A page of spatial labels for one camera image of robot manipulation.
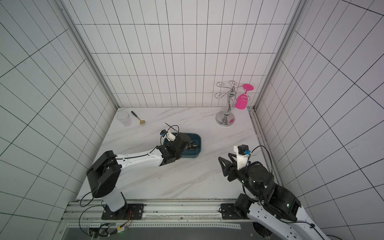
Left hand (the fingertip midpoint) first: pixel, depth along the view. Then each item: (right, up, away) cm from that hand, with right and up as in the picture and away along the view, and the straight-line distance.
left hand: (184, 135), depth 87 cm
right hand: (+17, -7, -24) cm, 30 cm away
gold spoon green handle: (-34, +8, +24) cm, 42 cm away
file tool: (-5, +6, -16) cm, 18 cm away
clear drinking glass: (-46, +11, +21) cm, 51 cm away
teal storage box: (+6, -10, +7) cm, 14 cm away
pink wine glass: (+38, +22, +11) cm, 45 cm away
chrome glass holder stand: (+31, +11, +23) cm, 40 cm away
